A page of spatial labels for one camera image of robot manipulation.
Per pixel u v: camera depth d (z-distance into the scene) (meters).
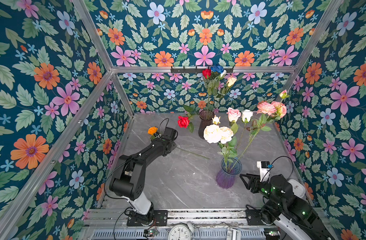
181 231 0.67
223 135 0.60
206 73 0.86
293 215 0.51
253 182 0.63
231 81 0.78
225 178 0.79
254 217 0.73
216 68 0.81
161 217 0.73
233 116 0.61
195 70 0.92
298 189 0.80
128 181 0.46
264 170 0.63
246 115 0.64
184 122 0.68
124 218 0.75
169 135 0.74
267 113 0.60
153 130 1.05
